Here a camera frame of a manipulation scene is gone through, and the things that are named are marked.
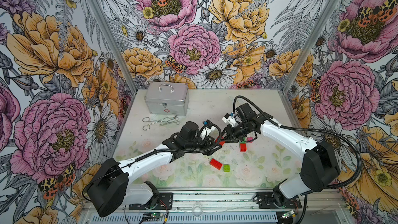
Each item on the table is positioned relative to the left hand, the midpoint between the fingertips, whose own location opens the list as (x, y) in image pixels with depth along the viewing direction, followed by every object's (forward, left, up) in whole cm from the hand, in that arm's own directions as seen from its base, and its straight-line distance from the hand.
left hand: (215, 146), depth 78 cm
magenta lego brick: (-2, -14, +12) cm, 18 cm away
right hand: (+1, -3, +2) cm, 4 cm away
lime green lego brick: (-6, -6, -12) cm, 15 cm away
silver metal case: (+32, +27, +2) cm, 42 cm away
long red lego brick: (-4, -1, -12) cm, 13 cm away
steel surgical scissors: (+26, +24, -14) cm, 38 cm away
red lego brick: (+5, -17, -11) cm, 21 cm away
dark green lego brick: (+8, -18, -11) cm, 22 cm away
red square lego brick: (+1, -3, +2) cm, 4 cm away
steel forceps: (+26, +43, -14) cm, 53 cm away
